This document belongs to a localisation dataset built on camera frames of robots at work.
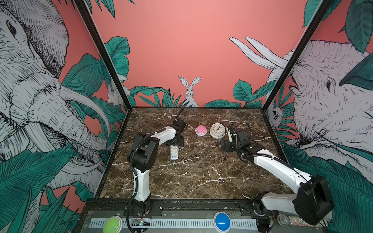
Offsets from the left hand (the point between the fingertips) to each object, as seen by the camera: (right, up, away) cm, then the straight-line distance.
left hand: (177, 141), depth 98 cm
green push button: (-28, -36, -29) cm, 54 cm away
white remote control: (-2, -7, -5) cm, 9 cm away
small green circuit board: (-15, -36, -28) cm, 48 cm away
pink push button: (+17, +7, +6) cm, 19 cm away
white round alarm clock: (+29, +7, +4) cm, 30 cm away
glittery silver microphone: (+54, -33, -31) cm, 71 cm away
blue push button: (+25, -35, -29) cm, 52 cm away
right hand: (+31, +3, -13) cm, 33 cm away
